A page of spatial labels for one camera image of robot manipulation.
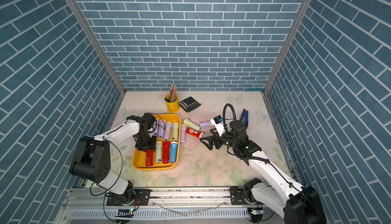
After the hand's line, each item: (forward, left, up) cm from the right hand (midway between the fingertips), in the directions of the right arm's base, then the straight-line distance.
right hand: (208, 135), depth 77 cm
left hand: (-4, +30, -14) cm, 33 cm away
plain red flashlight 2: (-4, +23, -14) cm, 28 cm away
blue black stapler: (+24, -24, -15) cm, 37 cm away
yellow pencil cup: (+26, +26, -10) cm, 38 cm away
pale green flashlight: (-5, +27, -14) cm, 31 cm away
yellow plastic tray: (-10, +36, -11) cm, 39 cm away
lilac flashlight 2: (+11, +25, -12) cm, 30 cm away
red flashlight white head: (+8, +6, -14) cm, 17 cm away
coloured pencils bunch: (+32, +26, -3) cm, 41 cm away
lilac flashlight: (+9, +29, -12) cm, 33 cm away
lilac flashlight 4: (+17, +3, -16) cm, 24 cm away
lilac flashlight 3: (+11, +16, -14) cm, 24 cm away
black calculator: (+32, +15, -14) cm, 39 cm away
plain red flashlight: (-9, +31, -12) cm, 35 cm away
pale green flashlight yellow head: (+11, +21, -14) cm, 27 cm away
